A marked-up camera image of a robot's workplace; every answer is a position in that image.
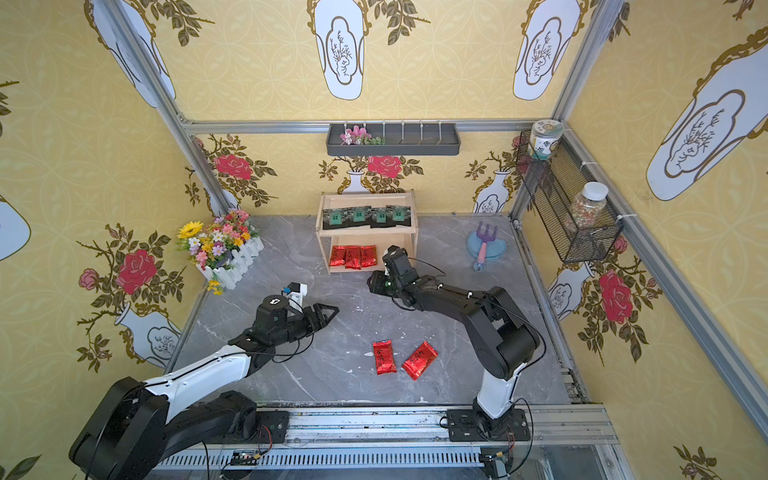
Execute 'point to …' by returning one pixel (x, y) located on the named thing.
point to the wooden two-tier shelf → (354, 229)
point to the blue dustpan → (495, 248)
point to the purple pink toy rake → (483, 238)
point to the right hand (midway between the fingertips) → (379, 275)
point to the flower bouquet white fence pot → (223, 250)
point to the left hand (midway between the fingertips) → (325, 309)
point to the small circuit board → (243, 458)
